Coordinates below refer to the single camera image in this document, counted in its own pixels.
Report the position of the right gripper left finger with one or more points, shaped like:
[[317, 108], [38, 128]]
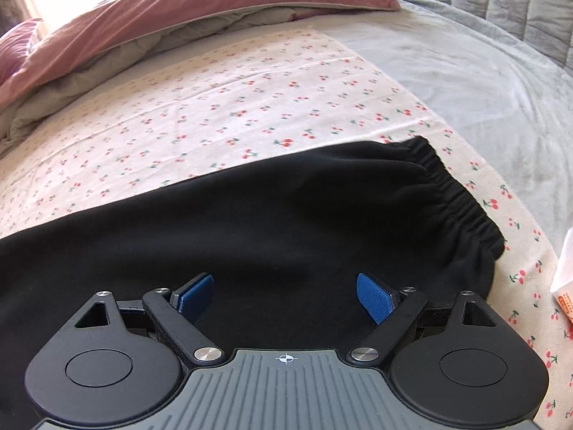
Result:
[[169, 316]]

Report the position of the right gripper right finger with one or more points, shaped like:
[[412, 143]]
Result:
[[411, 328]]

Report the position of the black pants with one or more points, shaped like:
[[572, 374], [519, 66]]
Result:
[[284, 238]]

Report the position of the white orange package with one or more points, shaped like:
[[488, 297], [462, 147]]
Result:
[[562, 285]]

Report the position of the grey bed sheet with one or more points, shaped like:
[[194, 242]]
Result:
[[513, 105]]

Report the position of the cherry print cloth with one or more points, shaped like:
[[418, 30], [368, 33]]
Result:
[[262, 92]]

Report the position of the mauve and grey duvet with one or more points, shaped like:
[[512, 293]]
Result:
[[117, 34]]

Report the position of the mauve pillow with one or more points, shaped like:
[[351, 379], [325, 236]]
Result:
[[16, 45]]

